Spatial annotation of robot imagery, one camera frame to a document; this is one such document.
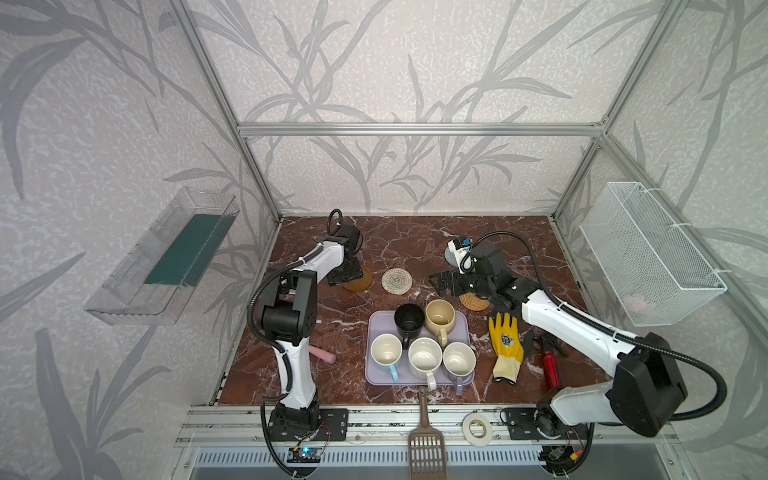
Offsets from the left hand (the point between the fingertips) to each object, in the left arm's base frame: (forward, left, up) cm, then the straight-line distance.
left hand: (353, 267), depth 100 cm
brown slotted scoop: (-49, -23, -3) cm, 55 cm away
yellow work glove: (-26, -47, -1) cm, 54 cm away
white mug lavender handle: (-29, -33, -2) cm, 44 cm away
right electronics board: (-50, -58, -7) cm, 76 cm away
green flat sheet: (-15, +31, +30) cm, 45 cm away
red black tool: (-32, -58, -1) cm, 66 cm away
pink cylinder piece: (-28, +6, -3) cm, 28 cm away
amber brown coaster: (-5, -3, -3) cm, 6 cm away
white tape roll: (-48, -37, -2) cm, 61 cm away
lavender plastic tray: (-17, -11, -5) cm, 20 cm away
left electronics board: (-51, +6, -4) cm, 52 cm away
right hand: (-8, -28, +14) cm, 32 cm away
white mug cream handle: (-28, -23, -3) cm, 37 cm away
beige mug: (-16, -29, -2) cm, 33 cm away
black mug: (-19, -19, +3) cm, 27 cm away
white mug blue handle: (-27, -12, -2) cm, 30 cm away
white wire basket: (-21, -70, +32) cm, 80 cm away
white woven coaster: (-3, -15, -4) cm, 15 cm away
